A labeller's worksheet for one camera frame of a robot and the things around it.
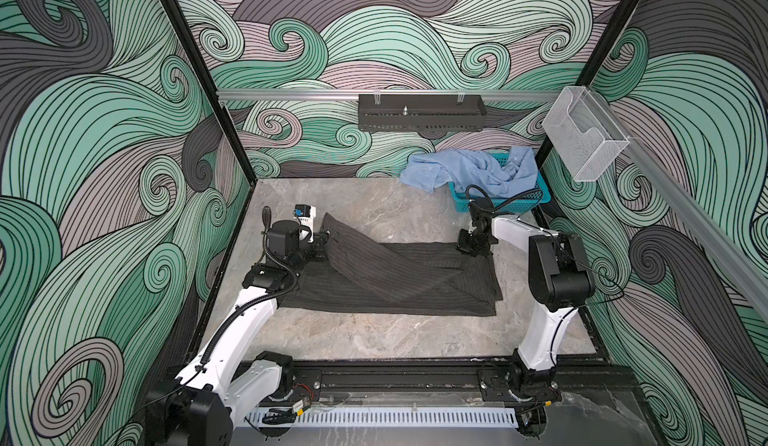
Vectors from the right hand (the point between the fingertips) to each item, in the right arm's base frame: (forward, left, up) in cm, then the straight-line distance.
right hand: (463, 249), depth 99 cm
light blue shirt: (+29, -14, +7) cm, 33 cm away
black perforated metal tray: (+32, +15, +32) cm, 47 cm away
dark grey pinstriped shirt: (-11, +33, +5) cm, 35 cm away
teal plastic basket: (+16, -23, +6) cm, 29 cm away
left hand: (-7, +43, +20) cm, 47 cm away
